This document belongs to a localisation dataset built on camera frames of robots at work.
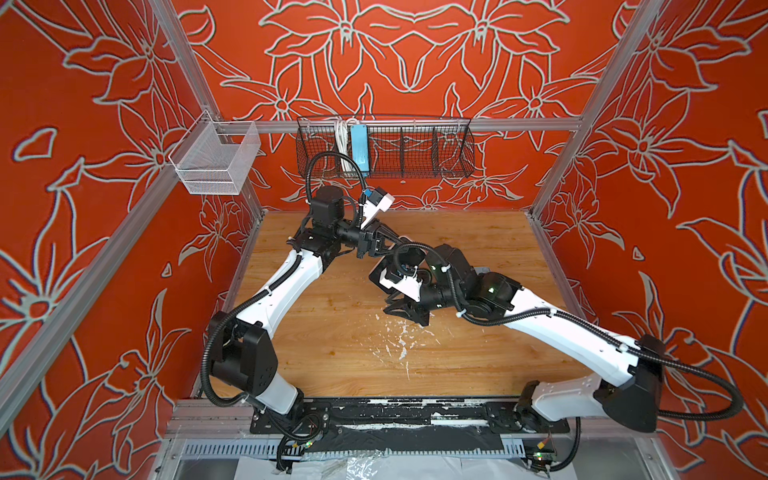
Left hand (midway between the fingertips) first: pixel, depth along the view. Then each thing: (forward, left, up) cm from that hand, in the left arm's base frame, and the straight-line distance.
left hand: (404, 250), depth 62 cm
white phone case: (+20, -28, -35) cm, 49 cm away
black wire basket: (+47, +5, -5) cm, 48 cm away
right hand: (-7, +4, -11) cm, 14 cm away
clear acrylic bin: (+39, +61, -5) cm, 73 cm away
